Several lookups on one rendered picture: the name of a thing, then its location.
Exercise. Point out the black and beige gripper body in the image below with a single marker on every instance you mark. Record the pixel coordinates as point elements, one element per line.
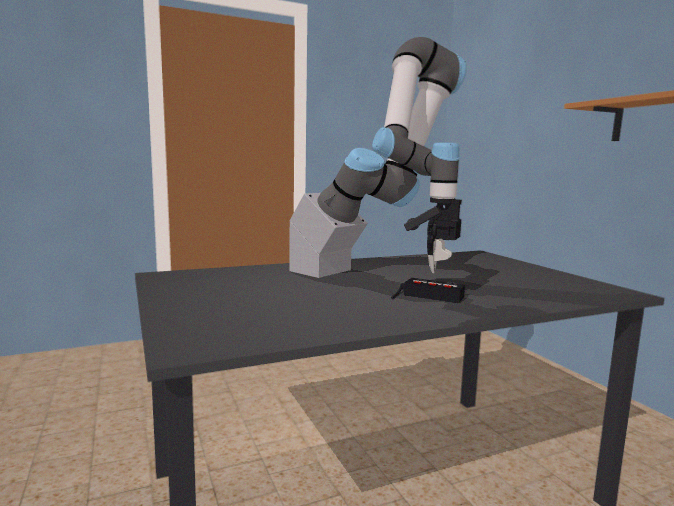
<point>448,219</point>

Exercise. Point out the black power strip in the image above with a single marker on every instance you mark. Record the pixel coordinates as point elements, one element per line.
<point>437,290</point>

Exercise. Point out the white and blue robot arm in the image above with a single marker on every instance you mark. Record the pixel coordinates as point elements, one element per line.
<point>403,137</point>

